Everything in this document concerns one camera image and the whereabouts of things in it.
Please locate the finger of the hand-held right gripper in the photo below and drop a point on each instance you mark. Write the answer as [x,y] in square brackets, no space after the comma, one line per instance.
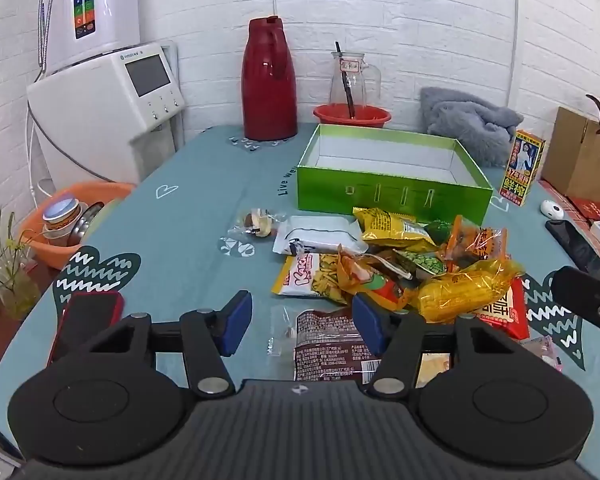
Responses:
[580,292]

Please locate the grey fluffy towel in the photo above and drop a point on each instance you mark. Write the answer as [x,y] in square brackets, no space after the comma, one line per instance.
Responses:
[460,120]

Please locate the pink snack packet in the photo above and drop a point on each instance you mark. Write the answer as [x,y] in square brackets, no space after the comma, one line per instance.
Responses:
[542,350]

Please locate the brown cardboard box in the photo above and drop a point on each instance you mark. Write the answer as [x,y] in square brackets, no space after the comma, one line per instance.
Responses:
[575,160]

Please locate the clear glass pitcher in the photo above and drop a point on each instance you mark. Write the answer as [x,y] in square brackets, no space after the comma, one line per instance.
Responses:
[365,85]

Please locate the teal printed tablecloth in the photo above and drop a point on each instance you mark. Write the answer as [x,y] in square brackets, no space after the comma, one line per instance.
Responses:
[180,240]

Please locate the green pea snack packet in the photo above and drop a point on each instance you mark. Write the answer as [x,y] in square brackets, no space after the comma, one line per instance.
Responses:
[422,262]

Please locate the colourful printed carton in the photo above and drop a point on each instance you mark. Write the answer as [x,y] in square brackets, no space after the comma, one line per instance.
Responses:
[522,170]

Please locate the white snack packet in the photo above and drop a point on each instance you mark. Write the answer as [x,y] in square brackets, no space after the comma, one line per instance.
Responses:
[320,235]

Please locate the steel bowl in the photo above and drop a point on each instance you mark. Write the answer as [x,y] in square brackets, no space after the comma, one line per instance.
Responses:
[87,225]

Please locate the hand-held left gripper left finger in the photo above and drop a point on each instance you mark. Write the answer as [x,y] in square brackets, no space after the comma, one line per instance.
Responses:
[237,320]

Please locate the orange snack packet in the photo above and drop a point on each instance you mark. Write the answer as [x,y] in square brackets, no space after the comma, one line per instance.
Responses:
[475,245]

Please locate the red patterned cloth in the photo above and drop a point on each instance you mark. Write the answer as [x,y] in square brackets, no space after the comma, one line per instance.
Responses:
[582,207]

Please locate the pale yellow snack packet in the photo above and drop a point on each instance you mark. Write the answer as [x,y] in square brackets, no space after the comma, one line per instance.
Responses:
[432,367]

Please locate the orange sausage packet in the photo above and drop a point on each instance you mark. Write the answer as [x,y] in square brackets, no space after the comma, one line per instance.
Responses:
[375,285]

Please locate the black stirring stick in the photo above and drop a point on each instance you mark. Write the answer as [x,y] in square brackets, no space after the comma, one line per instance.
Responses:
[347,90]

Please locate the green potted plant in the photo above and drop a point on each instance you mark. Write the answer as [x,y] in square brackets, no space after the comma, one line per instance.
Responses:
[10,260]

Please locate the white appliance with screen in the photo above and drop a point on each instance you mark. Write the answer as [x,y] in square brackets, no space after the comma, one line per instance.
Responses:
[80,110]

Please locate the clear bag with pastry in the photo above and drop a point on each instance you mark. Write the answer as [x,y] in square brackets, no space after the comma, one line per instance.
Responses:
[257,222]

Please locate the yellow white cracker packet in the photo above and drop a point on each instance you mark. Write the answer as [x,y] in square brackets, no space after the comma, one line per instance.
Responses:
[310,277]

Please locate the small clear packet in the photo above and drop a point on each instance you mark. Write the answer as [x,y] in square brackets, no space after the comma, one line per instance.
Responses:
[282,330]

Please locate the red thermos jug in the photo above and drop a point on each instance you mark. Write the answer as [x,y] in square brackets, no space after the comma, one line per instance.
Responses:
[267,95]

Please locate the red snack packet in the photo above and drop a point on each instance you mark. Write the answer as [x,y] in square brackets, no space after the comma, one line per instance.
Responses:
[510,310]

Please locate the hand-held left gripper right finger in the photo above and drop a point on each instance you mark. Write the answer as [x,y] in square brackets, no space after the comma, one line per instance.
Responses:
[367,325]

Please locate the white wall water purifier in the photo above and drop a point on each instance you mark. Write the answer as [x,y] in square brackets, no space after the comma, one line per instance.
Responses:
[110,5]

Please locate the white round device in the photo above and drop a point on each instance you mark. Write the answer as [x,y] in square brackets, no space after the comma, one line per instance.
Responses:
[552,209]

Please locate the maroon snack packet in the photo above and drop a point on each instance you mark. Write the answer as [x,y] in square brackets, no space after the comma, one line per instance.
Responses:
[325,340]

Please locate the green plum snack packet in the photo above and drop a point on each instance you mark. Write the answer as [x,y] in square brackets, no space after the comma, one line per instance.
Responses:
[437,230]

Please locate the orange plastic basin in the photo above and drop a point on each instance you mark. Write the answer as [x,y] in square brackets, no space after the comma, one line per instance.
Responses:
[45,255]

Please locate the red smartphone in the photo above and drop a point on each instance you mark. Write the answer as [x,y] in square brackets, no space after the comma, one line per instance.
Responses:
[87,312]

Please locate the clear corn cob packet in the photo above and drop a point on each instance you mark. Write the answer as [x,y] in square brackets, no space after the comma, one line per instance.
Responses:
[460,290]

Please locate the green cardboard box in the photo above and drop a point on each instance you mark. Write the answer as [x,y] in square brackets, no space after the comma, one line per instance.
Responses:
[380,192]

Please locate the white blue bowl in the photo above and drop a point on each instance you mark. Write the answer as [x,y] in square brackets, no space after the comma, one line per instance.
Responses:
[60,212]

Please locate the red plastic basin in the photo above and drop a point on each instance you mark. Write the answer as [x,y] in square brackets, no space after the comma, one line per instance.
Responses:
[330,115]

